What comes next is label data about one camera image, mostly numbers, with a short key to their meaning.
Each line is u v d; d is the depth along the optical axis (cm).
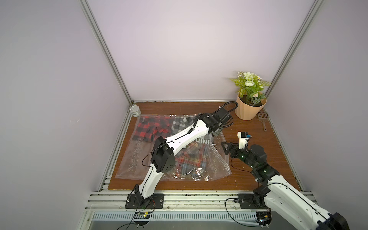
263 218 70
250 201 72
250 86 89
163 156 50
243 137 70
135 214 72
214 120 59
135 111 109
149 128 100
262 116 107
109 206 74
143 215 72
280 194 52
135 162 88
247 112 99
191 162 82
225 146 74
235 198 74
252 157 62
